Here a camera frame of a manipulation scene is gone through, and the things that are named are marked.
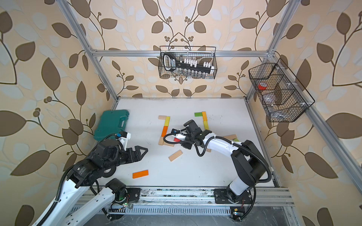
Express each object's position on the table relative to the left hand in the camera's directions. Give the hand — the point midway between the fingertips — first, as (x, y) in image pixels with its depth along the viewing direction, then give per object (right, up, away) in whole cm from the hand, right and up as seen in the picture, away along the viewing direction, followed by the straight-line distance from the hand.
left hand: (140, 150), depth 69 cm
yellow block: (+8, +12, +36) cm, 39 cm away
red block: (+17, +3, +8) cm, 19 cm away
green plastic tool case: (-33, +11, +33) cm, 48 cm away
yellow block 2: (+37, +9, +33) cm, 51 cm away
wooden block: (+5, -1, +28) cm, 28 cm away
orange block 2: (-5, -18, +13) cm, 23 cm away
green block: (+32, +17, +39) cm, 53 cm away
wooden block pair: (+14, +4, -4) cm, 15 cm away
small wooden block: (+4, +15, +39) cm, 42 cm away
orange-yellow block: (+37, +16, +40) cm, 56 cm away
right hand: (+20, +2, +20) cm, 28 cm away
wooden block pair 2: (+15, -9, +21) cm, 28 cm away
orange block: (+7, +5, +32) cm, 33 cm away
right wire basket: (+74, +27, +5) cm, 79 cm away
